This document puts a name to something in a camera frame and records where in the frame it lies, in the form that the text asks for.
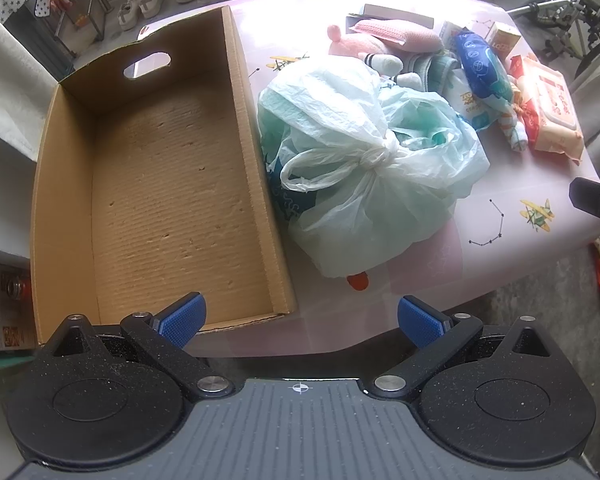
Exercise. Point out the white small box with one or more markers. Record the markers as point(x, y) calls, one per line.
point(502, 39)

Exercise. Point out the pink plush doll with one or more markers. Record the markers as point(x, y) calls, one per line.
point(374, 54)

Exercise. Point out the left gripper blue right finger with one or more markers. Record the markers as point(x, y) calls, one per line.
point(421, 323)

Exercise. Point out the blue tissue pack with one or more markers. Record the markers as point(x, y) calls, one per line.
point(484, 71)

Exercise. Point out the small orange striped cloth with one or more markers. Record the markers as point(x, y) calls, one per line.
point(513, 130)

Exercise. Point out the light green plastic bag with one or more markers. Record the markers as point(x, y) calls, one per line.
point(359, 167)

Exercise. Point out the brown cardboard box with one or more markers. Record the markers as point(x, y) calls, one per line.
point(150, 184)

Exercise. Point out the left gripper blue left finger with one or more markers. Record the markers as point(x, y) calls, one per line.
point(180, 322)

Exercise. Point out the teal checked towel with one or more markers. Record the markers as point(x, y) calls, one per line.
point(433, 69)

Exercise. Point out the pink wet wipes pack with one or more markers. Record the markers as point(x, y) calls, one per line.
point(550, 120)

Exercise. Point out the pink checked tablecloth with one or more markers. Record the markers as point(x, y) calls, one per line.
point(517, 218)

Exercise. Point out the pink knitted cloth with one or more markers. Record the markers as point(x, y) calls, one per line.
point(403, 35)

